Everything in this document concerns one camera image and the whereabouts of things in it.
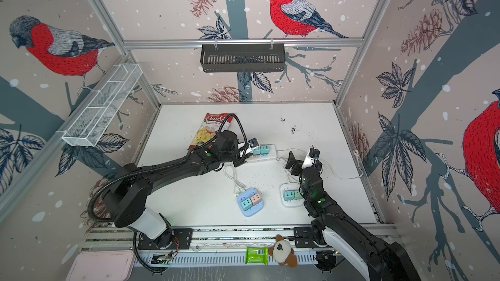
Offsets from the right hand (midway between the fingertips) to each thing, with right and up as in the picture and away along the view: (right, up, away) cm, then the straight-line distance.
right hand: (299, 155), depth 83 cm
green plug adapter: (-2, -16, -5) cm, 16 cm away
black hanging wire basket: (-26, +50, +22) cm, 60 cm away
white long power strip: (-15, -3, +12) cm, 20 cm away
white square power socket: (-3, -14, +1) cm, 14 cm away
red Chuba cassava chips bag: (-44, +11, +20) cm, 50 cm away
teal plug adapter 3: (-18, +4, -9) cm, 21 cm away
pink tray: (-74, -37, -14) cm, 84 cm away
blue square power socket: (-23, -17, 0) cm, 29 cm away
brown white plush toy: (-9, -32, -14) cm, 36 cm away
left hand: (-21, +3, +1) cm, 21 cm away
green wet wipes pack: (-18, -34, -13) cm, 41 cm away
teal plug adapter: (-5, -15, -5) cm, 17 cm away
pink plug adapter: (-19, -16, -7) cm, 26 cm away
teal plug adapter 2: (-15, +1, +9) cm, 17 cm away
